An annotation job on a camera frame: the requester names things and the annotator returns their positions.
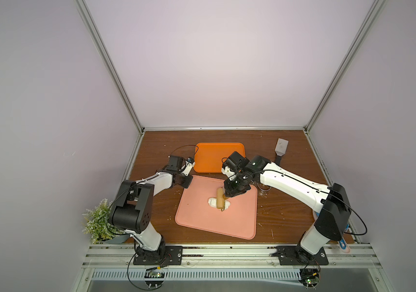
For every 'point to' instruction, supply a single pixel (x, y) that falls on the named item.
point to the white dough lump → (213, 202)
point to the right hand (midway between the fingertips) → (226, 189)
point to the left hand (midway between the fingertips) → (190, 177)
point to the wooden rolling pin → (220, 199)
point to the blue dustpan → (342, 241)
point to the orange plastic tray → (208, 156)
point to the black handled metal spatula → (280, 149)
